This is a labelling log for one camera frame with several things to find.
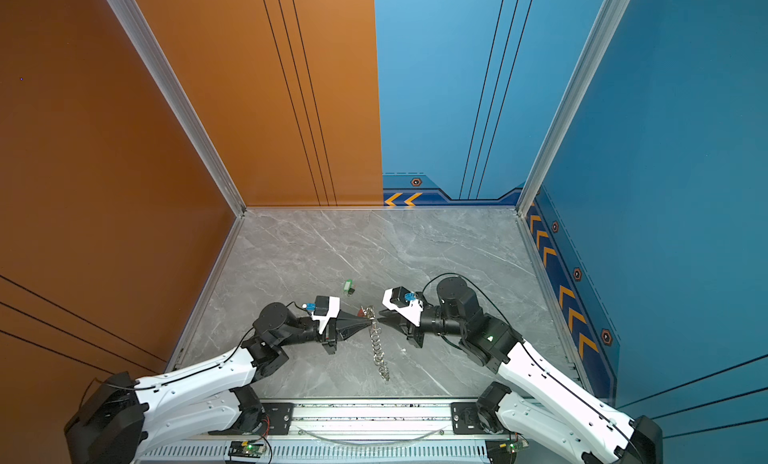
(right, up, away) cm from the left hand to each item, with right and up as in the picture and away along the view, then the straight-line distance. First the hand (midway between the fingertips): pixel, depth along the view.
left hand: (369, 320), depth 65 cm
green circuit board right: (+32, -32, +5) cm, 45 cm away
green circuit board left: (-30, -32, +6) cm, 44 cm away
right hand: (+3, +1, +1) cm, 3 cm away
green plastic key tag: (-10, +2, +34) cm, 36 cm away
